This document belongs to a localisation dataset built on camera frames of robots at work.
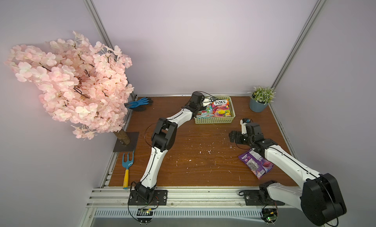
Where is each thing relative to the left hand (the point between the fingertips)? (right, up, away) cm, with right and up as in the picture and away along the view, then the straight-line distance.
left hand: (204, 96), depth 103 cm
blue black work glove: (-51, -6, +10) cm, 52 cm away
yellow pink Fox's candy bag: (+12, -9, +1) cm, 15 cm away
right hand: (+18, -23, -17) cm, 34 cm away
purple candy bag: (+29, -41, -21) cm, 55 cm away
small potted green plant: (+39, -1, -5) cm, 39 cm away
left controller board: (-33, -61, -31) cm, 76 cm away
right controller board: (+29, -61, -33) cm, 75 cm away
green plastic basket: (+1, -4, -11) cm, 12 cm away
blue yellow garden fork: (-47, -42, -19) cm, 66 cm away
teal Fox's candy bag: (+1, -12, -5) cm, 13 cm away
